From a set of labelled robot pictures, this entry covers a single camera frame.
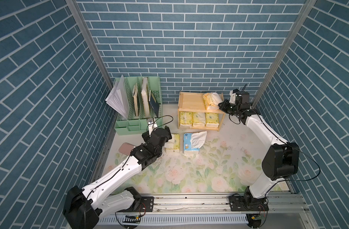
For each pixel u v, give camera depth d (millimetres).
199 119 1021
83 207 376
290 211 732
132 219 722
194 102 940
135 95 973
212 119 1023
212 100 889
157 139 557
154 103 1094
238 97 683
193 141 911
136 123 1016
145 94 917
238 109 679
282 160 463
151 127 643
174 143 932
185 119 1021
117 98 889
